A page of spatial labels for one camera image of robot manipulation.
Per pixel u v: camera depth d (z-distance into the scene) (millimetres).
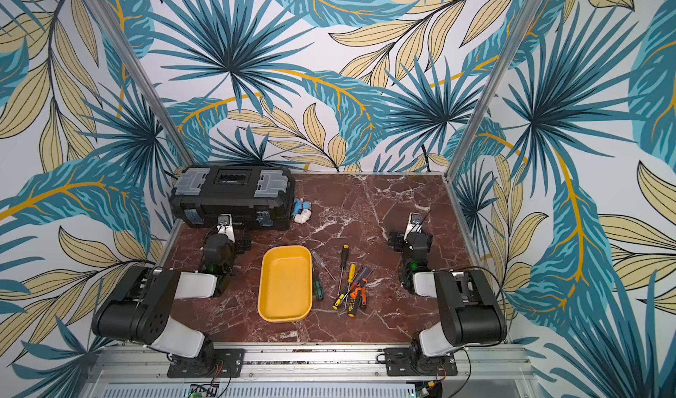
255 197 887
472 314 450
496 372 706
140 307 455
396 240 842
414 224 785
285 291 867
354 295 821
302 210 1038
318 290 845
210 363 675
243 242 830
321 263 924
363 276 885
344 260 925
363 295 842
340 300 833
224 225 774
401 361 733
